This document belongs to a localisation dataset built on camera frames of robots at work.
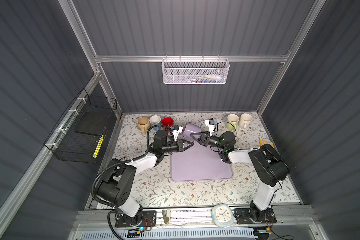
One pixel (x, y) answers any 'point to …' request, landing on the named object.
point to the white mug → (245, 120)
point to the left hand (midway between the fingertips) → (194, 144)
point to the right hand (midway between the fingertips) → (192, 138)
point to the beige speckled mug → (143, 124)
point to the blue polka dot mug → (155, 120)
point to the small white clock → (222, 215)
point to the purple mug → (189, 128)
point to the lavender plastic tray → (199, 162)
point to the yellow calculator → (263, 142)
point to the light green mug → (231, 122)
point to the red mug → (167, 121)
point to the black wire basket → (76, 137)
